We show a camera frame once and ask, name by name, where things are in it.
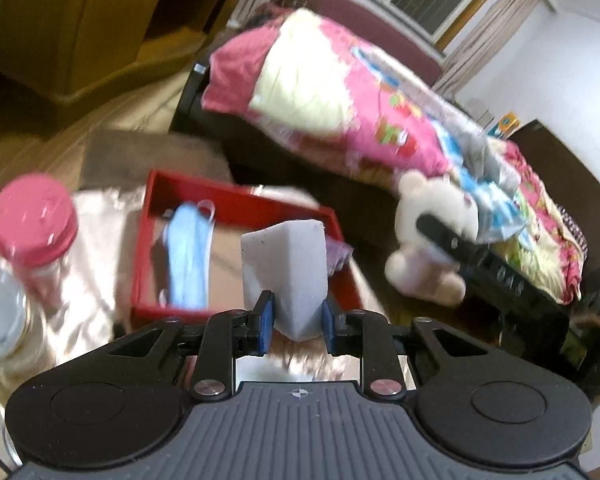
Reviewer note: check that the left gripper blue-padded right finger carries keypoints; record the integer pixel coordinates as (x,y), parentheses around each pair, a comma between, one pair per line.
(365,335)

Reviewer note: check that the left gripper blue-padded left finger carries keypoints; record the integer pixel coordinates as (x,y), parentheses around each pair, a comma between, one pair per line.
(229,336)

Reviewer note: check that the purple cloth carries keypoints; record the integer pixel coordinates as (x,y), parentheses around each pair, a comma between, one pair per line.
(338,254)

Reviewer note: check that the cream teddy bear plush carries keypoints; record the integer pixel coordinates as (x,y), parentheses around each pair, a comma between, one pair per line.
(419,268)

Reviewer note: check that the white sponge block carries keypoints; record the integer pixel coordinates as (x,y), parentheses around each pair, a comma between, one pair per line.
(289,260)

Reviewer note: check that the blue surgical face mask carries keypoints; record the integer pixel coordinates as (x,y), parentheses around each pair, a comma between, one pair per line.
(187,238)

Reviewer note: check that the red cardboard box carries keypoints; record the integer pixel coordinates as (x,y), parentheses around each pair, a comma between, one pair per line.
(238,210)

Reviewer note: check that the blue checkered blanket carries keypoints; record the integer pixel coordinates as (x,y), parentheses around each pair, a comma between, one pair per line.
(480,170)

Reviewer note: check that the beige floral tablecloth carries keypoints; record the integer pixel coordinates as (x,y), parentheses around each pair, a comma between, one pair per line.
(97,293)

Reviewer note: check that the yellow toy box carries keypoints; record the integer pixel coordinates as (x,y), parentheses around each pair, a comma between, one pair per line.
(505,127)

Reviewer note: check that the clear lidded glass jar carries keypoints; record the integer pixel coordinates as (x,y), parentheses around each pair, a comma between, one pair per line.
(22,329)

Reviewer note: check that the pink lidded plastic jar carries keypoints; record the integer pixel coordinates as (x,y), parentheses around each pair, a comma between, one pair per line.
(38,226)

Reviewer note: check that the pink floral quilt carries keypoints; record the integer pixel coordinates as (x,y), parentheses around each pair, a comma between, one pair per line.
(296,78)

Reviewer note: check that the beige curtain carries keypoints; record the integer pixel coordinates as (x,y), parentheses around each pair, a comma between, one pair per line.
(490,35)

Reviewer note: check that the wooden cabinet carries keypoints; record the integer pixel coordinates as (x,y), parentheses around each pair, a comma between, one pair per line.
(72,54)

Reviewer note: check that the bed with dark frame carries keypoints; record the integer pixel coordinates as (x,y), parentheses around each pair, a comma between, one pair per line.
(367,211)

